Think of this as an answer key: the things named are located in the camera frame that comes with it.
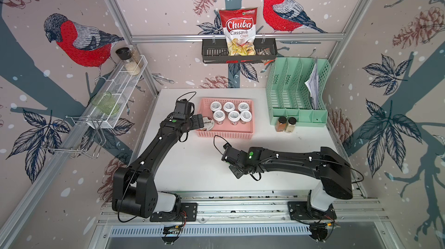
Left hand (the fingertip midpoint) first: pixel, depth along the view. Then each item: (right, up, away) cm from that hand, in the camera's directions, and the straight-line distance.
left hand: (197, 117), depth 86 cm
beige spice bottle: (+51, -6, +8) cm, 52 cm away
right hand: (+20, -23, -5) cm, 31 cm away
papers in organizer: (+61, +17, +4) cm, 64 cm away
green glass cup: (-34, +7, -18) cm, 39 cm away
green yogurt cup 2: (+11, -1, +12) cm, 16 cm away
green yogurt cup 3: (+20, -1, +12) cm, 23 cm away
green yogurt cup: (+8, +5, +18) cm, 21 cm away
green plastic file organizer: (+65, +18, +33) cm, 74 cm away
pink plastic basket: (+23, -10, +16) cm, 30 cm away
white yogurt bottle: (+17, +5, +18) cm, 25 cm away
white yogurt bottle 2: (+25, +5, +17) cm, 31 cm away
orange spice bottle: (+45, -5, +8) cm, 46 cm away
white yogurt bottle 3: (+26, -1, +12) cm, 29 cm away
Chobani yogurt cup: (+5, -5, +12) cm, 13 cm away
